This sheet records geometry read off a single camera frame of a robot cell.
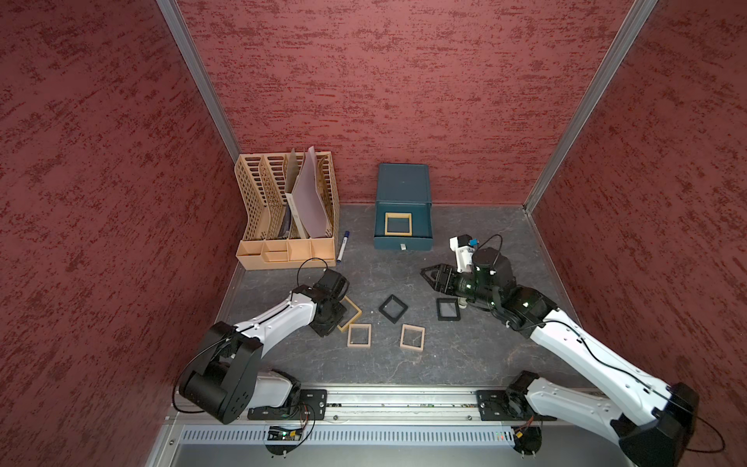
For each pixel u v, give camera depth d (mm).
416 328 866
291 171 964
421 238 855
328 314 730
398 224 953
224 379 416
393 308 921
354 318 890
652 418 387
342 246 1065
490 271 521
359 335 862
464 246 654
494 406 741
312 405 742
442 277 639
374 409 743
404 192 1097
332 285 713
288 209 862
